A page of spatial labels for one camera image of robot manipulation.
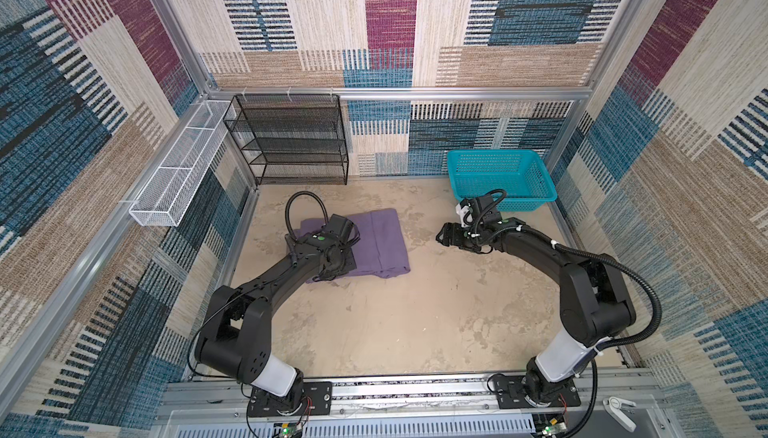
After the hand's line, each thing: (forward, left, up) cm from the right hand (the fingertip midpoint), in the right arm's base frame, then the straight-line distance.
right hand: (447, 242), depth 92 cm
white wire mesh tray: (-2, +69, +27) cm, 74 cm away
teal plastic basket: (+35, -35, -7) cm, 50 cm away
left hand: (-6, +30, 0) cm, 31 cm away
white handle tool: (-42, -33, -6) cm, 54 cm away
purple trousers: (+3, +21, -7) cm, 22 cm away
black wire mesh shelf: (+40, +52, +10) cm, 66 cm away
